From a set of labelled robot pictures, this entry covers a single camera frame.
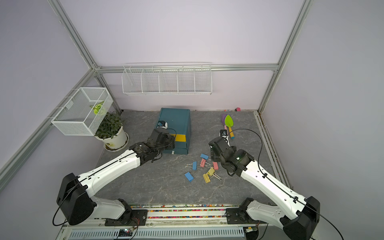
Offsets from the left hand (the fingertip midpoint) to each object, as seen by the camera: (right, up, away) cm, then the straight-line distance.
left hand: (171, 139), depth 82 cm
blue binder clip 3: (+19, -12, +12) cm, 26 cm away
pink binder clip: (+18, -15, +10) cm, 25 cm away
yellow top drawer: (+5, +1, 0) cm, 5 cm away
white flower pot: (-37, -3, +12) cm, 39 cm away
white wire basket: (-50, +15, +1) cm, 52 cm away
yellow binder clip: (+23, -19, +5) cm, 30 cm away
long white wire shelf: (-6, +40, +19) cm, 44 cm away
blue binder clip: (+10, -22, +4) cm, 25 cm away
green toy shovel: (+39, +10, +31) cm, 51 cm away
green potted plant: (-37, +7, +6) cm, 38 cm away
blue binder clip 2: (+13, -17, +8) cm, 23 cm away
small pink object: (+49, +21, +42) cm, 68 cm away
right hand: (+27, -5, -5) cm, 27 cm away
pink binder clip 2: (+25, -17, +8) cm, 32 cm away
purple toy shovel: (+35, +14, +34) cm, 51 cm away
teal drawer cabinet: (+4, +10, +4) cm, 12 cm away
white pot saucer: (-41, -9, +15) cm, 44 cm away
